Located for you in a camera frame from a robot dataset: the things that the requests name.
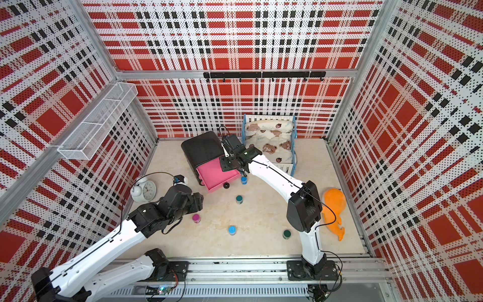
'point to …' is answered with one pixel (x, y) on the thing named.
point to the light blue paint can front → (232, 229)
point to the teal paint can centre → (239, 199)
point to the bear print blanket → (272, 138)
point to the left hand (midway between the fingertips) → (200, 198)
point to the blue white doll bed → (248, 117)
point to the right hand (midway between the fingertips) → (227, 161)
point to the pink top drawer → (212, 176)
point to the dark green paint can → (287, 234)
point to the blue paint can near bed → (244, 180)
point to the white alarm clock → (143, 190)
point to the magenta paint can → (196, 218)
